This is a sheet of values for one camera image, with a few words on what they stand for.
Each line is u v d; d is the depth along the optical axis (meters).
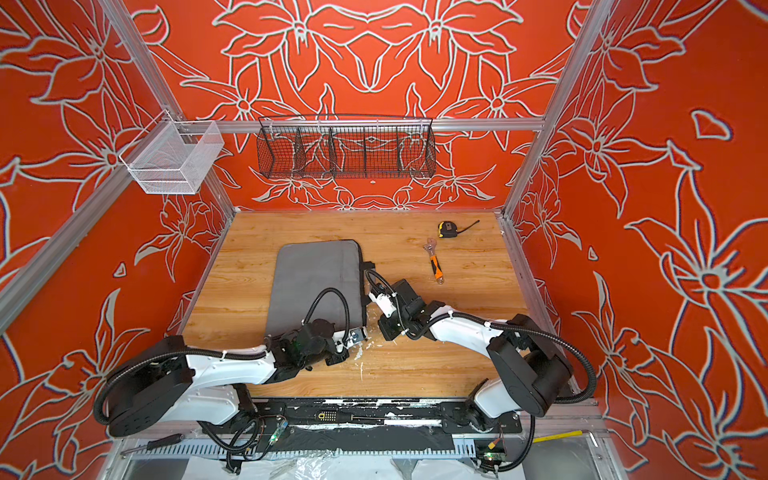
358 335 0.71
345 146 0.99
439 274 1.00
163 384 0.42
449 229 1.10
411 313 0.67
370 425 0.73
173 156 0.92
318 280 0.97
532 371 0.43
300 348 0.64
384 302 0.78
